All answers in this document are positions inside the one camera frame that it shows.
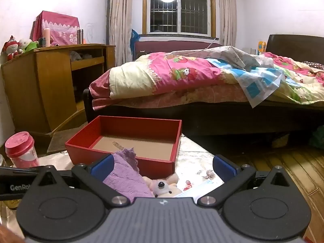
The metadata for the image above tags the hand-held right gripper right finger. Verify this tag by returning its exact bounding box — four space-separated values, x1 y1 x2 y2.
196 154 294 207

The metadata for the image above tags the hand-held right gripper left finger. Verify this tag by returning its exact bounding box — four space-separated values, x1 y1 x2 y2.
33 154 129 207

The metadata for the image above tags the purple towel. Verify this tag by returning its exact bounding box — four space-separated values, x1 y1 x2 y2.
102 148 153 204

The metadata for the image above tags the beige mouse plush toy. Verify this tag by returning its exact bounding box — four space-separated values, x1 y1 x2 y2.
143 173 183 198

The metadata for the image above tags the red cardboard box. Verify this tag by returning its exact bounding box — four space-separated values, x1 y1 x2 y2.
65 116 183 179

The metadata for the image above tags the floral tablecloth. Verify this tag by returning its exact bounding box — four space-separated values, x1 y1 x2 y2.
0 134 228 243

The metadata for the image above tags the pink lidded cup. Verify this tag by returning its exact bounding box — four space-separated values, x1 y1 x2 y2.
5 131 39 168

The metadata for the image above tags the worn wooden board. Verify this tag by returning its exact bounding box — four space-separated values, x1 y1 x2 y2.
47 129 88 155

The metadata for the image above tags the beige crumpled bag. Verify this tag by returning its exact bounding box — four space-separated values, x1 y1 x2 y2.
272 134 290 148

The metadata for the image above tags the white blue patterned sheet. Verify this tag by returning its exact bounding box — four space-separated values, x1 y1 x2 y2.
172 46 286 109

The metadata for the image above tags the green cloth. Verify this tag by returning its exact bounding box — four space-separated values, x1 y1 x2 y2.
308 128 324 150

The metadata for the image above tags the wooden desk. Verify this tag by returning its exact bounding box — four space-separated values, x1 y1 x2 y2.
1 44 116 134

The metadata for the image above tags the pink printed quilt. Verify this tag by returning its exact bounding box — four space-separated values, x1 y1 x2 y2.
89 51 324 112

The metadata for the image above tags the grey cloth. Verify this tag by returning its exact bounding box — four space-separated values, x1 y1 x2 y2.
70 51 93 61

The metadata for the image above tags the blue bag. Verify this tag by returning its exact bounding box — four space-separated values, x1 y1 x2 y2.
130 29 140 61

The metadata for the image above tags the red white plush doll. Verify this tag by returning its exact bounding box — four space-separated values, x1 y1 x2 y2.
2 35 21 61

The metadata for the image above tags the green plush toy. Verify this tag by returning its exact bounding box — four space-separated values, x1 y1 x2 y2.
24 41 39 52

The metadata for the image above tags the dark checked cloth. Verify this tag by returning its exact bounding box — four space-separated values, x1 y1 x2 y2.
302 61 324 69

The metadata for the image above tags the white plush toy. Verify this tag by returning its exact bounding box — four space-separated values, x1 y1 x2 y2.
18 38 32 53

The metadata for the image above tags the beige curtain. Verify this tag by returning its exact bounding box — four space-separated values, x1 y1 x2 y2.
108 0 133 67
219 0 237 46

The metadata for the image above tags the pink cloth covered box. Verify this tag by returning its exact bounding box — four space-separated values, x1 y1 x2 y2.
32 11 81 46

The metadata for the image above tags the wooden framed window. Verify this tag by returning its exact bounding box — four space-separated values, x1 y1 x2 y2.
142 0 216 38

